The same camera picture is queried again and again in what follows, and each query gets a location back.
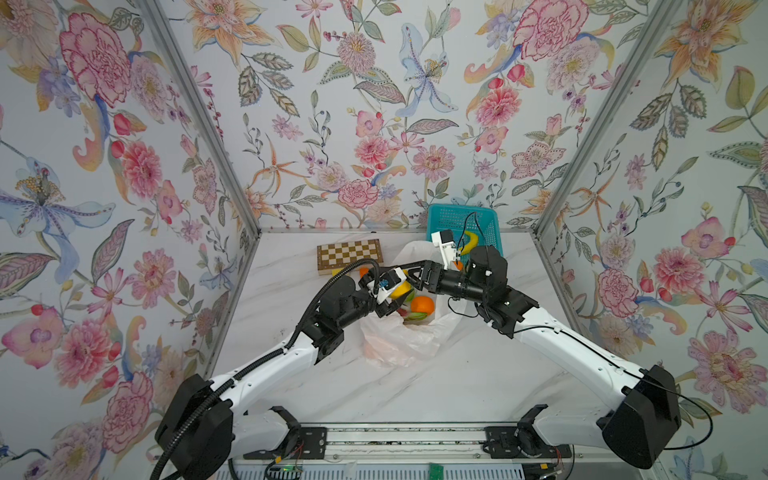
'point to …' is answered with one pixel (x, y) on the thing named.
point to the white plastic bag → (388, 339)
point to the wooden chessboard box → (342, 256)
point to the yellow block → (336, 271)
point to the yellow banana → (472, 243)
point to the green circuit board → (436, 472)
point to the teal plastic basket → (443, 216)
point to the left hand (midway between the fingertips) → (406, 280)
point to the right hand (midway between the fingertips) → (401, 271)
